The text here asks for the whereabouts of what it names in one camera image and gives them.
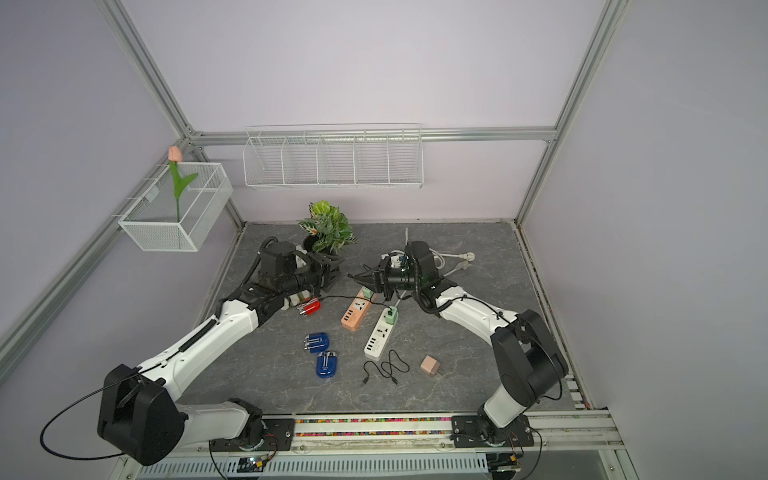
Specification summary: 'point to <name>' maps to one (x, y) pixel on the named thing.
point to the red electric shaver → (309, 307)
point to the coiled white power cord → (462, 265)
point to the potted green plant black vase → (329, 228)
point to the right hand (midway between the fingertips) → (350, 275)
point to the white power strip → (379, 336)
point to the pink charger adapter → (430, 366)
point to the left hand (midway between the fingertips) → (347, 264)
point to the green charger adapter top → (367, 293)
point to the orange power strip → (355, 315)
